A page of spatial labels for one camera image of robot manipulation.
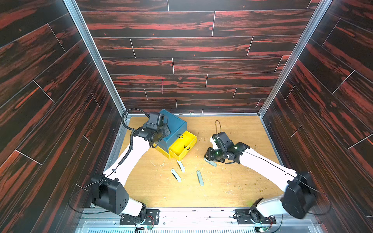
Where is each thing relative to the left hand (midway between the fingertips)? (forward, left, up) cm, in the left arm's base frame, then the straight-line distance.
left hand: (168, 129), depth 83 cm
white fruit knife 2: (-18, -4, -22) cm, 28 cm away
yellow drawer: (-2, -8, -13) cm, 16 cm away
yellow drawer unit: (-8, -2, -11) cm, 14 cm away
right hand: (-10, -23, -10) cm, 27 cm away
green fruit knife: (-10, -28, -22) cm, 36 cm away
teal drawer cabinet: (+2, -5, 0) cm, 5 cm away
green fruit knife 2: (-20, -19, -22) cm, 35 cm away
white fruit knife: (-12, -7, -21) cm, 26 cm away
